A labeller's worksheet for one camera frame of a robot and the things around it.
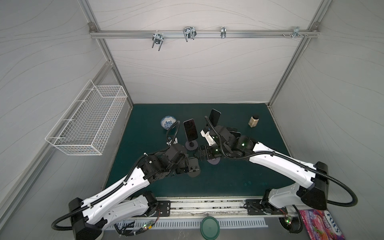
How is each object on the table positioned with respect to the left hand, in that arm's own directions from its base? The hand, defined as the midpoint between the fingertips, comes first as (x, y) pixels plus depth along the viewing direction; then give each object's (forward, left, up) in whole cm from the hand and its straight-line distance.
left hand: (185, 154), depth 74 cm
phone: (+18, -2, -3) cm, 18 cm away
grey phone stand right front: (+4, -17, -18) cm, 25 cm away
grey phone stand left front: (-3, -4, -12) cm, 13 cm away
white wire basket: (+7, +46, +14) cm, 48 cm away
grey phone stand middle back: (+15, -2, -18) cm, 24 cm away
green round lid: (-29, -12, -7) cm, 32 cm away
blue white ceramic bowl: (+33, +17, -15) cm, 40 cm away
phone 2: (+35, -18, -12) cm, 41 cm away
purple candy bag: (-26, -63, -15) cm, 70 cm away
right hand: (+1, -8, +4) cm, 9 cm away
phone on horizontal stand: (+18, -30, -8) cm, 36 cm away
